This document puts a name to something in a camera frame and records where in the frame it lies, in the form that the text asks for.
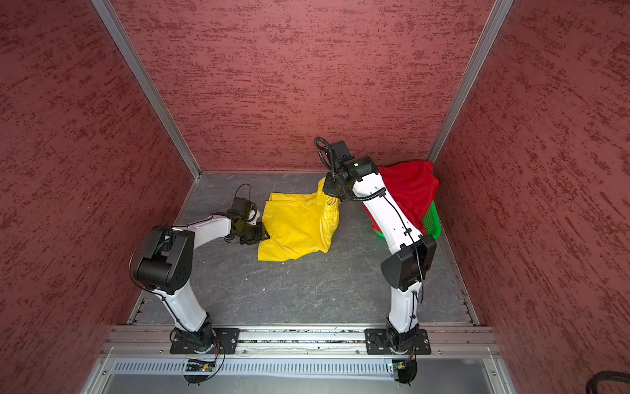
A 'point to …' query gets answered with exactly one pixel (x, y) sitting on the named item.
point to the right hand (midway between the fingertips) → (330, 195)
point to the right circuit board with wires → (407, 368)
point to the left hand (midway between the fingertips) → (266, 241)
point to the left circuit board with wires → (198, 371)
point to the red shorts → (413, 185)
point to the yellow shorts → (298, 225)
